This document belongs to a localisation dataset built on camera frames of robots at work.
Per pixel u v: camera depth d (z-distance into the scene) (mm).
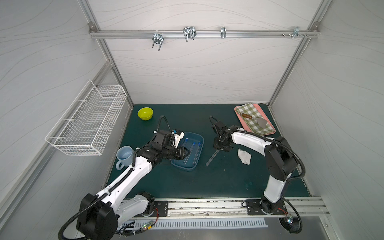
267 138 530
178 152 676
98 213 378
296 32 765
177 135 717
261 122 1078
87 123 692
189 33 765
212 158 902
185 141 980
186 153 767
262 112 1148
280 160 484
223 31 783
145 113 1111
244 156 899
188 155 747
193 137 980
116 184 435
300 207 755
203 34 791
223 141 689
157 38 801
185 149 736
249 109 1175
